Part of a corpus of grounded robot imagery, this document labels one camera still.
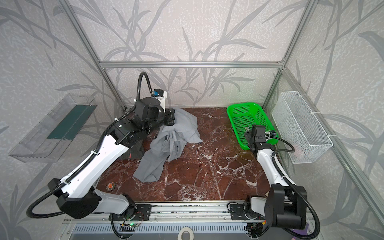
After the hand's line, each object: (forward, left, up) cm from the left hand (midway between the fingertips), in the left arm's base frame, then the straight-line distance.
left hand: (177, 106), depth 66 cm
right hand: (+4, -40, -25) cm, 48 cm away
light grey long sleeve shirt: (-9, +6, -16) cm, 19 cm away
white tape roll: (-43, -4, -38) cm, 58 cm away
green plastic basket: (+30, -47, -39) cm, 68 cm away
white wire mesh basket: (-7, -52, -3) cm, 53 cm away
